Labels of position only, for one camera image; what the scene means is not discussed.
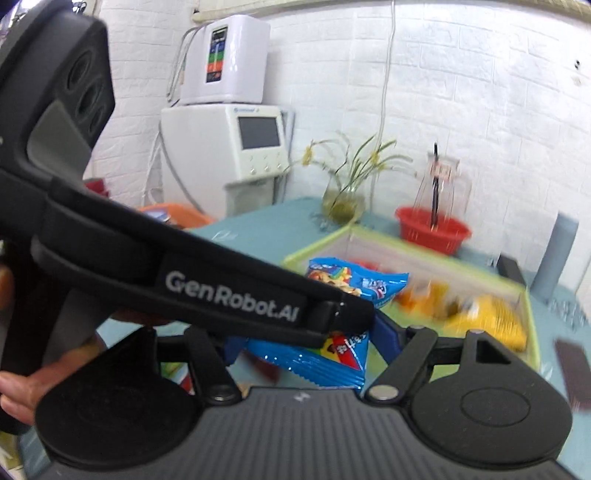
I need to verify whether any white appliance with screen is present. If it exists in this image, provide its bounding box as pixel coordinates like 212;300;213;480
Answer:
159;104;296;217

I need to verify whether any person's left hand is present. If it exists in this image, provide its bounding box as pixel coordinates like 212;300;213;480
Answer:
0;333;101;425

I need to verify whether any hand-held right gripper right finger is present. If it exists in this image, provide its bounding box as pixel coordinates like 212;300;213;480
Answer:
367;314;513;405

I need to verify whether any white water purifier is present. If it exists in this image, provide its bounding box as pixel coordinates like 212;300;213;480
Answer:
168;14;271;107

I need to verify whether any green cardboard box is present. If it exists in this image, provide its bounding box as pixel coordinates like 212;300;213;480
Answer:
283;224;542;370

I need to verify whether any orange plastic basin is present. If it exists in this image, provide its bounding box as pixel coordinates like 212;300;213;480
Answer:
136;202;215;230

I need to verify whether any orange snack packet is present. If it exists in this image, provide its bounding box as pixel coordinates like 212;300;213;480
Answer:
397;281;451;319

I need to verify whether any yellow snack packet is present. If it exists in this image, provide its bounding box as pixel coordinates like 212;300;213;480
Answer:
443;295;528;352

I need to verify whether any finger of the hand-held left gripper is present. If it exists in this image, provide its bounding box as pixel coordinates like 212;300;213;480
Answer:
300;298;376;350

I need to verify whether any plant in glass vase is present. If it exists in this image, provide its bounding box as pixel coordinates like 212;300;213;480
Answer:
302;131;414;227

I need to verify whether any small black box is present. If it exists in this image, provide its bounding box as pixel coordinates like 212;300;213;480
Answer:
496;254;527;287

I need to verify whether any blue cookie snack packet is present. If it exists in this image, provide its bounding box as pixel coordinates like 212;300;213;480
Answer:
247;257;410;389

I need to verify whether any beige wall pipe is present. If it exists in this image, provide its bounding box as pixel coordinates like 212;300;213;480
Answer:
191;0;591;28

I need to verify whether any glass pitcher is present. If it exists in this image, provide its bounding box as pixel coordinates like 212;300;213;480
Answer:
413;143;472;232

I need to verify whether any teal heart print tablecloth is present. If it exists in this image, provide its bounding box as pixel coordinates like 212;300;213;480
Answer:
92;196;591;462

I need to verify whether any red plastic basket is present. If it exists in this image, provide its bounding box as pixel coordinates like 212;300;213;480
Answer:
394;205;472;256

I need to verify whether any grey blue bottle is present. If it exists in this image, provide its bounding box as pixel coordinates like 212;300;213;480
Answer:
533;210;580;301

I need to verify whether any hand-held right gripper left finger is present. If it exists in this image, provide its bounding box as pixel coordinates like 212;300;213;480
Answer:
106;325;252;407

